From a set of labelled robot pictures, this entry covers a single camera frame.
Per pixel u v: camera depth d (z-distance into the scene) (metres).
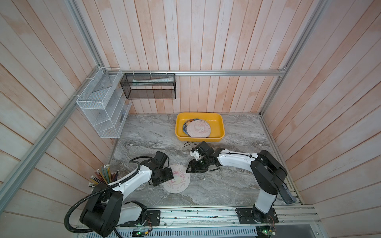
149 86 1.05
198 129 1.08
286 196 0.78
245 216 0.73
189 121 1.14
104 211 0.41
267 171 0.47
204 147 0.73
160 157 0.71
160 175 0.72
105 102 0.70
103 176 0.76
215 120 1.14
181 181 0.86
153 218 0.73
